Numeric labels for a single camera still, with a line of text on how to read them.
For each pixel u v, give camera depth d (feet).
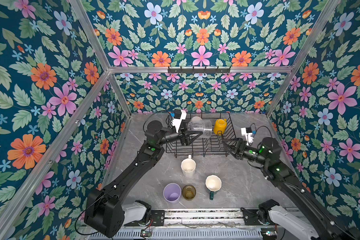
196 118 3.41
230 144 2.12
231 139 2.05
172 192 2.67
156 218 2.42
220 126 3.23
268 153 1.72
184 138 1.92
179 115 1.85
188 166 2.83
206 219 2.45
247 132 2.15
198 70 2.98
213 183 2.63
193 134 1.97
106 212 1.28
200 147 3.26
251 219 2.40
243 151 1.96
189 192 2.67
